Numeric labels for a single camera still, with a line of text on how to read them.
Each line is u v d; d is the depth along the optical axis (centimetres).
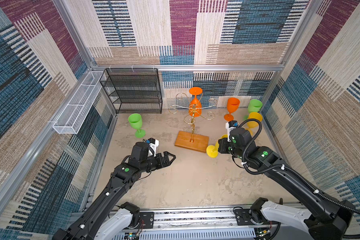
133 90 111
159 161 65
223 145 65
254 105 102
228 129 66
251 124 96
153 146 70
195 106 78
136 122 94
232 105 105
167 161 66
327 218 38
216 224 73
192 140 101
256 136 53
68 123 69
